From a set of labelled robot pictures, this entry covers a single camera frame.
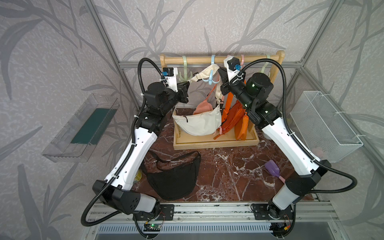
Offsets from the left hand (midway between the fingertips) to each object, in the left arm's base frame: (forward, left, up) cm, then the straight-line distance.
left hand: (190, 83), depth 63 cm
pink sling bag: (+21, -8, -34) cm, 41 cm away
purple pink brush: (-19, -48, -46) cm, 70 cm away
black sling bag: (-24, +12, -49) cm, 56 cm away
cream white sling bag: (+2, -8, -30) cm, 32 cm away
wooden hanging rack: (-1, +7, -47) cm, 47 cm away
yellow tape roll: (-24, +30, -45) cm, 59 cm away
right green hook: (+89, -71, -47) cm, 123 cm away
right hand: (+1, -12, +7) cm, 14 cm away
